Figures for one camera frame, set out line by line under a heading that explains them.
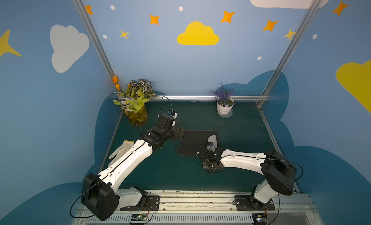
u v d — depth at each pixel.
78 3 0.69
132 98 0.93
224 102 1.06
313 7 0.72
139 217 0.72
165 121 0.57
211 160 0.64
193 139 0.99
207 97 1.30
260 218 0.72
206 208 0.74
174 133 0.70
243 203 0.73
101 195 0.38
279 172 0.45
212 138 1.00
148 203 0.73
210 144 0.81
